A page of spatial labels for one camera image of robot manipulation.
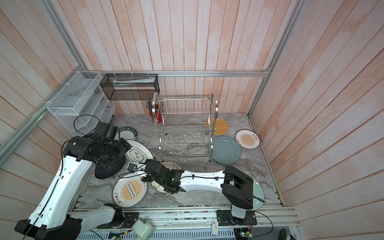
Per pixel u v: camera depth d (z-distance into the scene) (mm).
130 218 734
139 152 795
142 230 668
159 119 1139
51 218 361
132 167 592
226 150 989
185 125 1116
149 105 1040
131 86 1038
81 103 759
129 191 822
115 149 590
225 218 738
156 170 538
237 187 440
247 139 1048
